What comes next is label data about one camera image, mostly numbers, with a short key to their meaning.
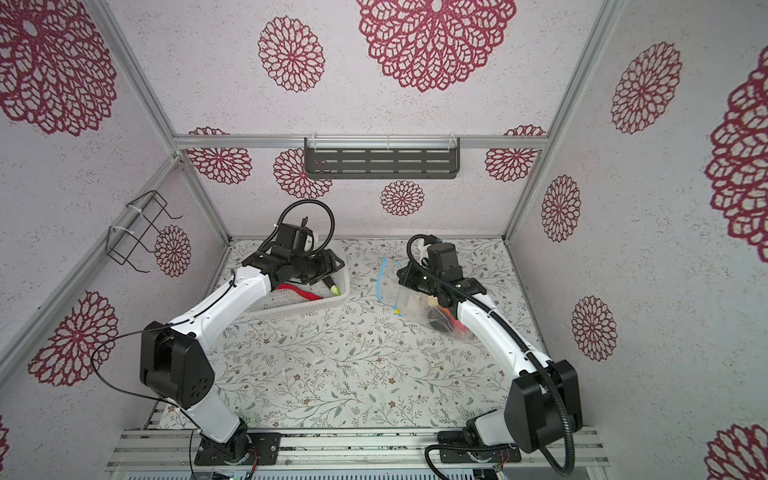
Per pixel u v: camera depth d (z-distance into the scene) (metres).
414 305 0.96
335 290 1.03
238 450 0.65
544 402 0.41
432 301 0.98
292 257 0.66
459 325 0.96
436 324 0.86
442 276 0.61
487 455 0.71
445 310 0.61
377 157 0.94
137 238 0.76
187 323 0.47
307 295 1.03
